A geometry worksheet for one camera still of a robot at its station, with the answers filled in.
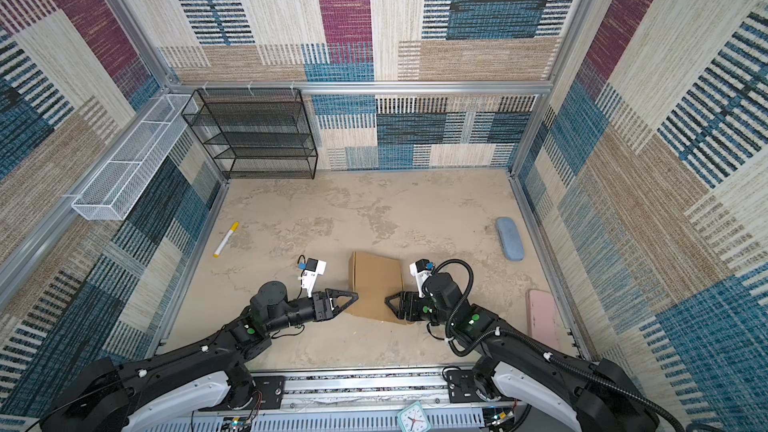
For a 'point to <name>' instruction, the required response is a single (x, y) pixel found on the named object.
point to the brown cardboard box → (373, 278)
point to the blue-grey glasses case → (510, 238)
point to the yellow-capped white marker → (225, 240)
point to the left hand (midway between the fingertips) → (354, 298)
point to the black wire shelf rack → (255, 133)
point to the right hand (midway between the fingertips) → (394, 306)
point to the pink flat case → (541, 317)
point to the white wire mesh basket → (113, 191)
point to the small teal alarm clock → (412, 418)
